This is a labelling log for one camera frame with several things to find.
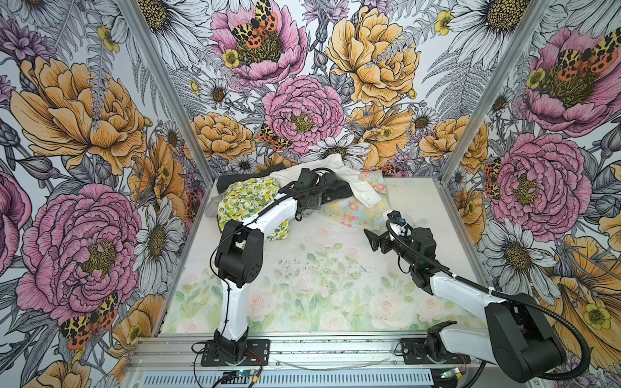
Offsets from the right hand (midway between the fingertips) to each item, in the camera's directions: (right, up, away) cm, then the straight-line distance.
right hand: (376, 229), depth 86 cm
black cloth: (-64, +20, +31) cm, 73 cm away
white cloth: (-12, +27, +31) cm, 43 cm away
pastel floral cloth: (-5, +5, +23) cm, 24 cm away
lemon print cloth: (-51, +11, +11) cm, 53 cm away
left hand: (-25, +9, +12) cm, 29 cm away
